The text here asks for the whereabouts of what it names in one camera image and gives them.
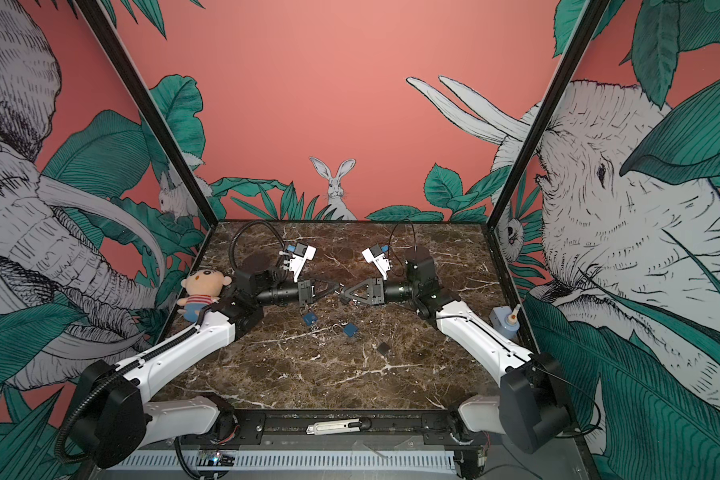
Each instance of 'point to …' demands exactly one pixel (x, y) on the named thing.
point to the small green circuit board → (215, 460)
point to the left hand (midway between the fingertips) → (340, 288)
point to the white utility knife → (341, 426)
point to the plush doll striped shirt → (204, 287)
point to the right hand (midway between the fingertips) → (345, 297)
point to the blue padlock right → (350, 329)
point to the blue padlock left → (309, 318)
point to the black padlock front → (383, 348)
